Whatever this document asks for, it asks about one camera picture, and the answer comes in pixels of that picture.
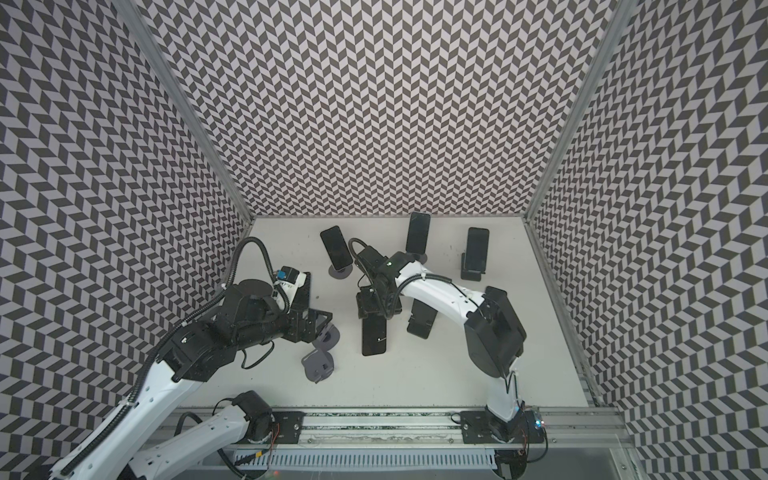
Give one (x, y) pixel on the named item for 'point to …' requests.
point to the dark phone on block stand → (477, 249)
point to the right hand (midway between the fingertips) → (372, 322)
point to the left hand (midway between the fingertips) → (316, 317)
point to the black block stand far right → (469, 274)
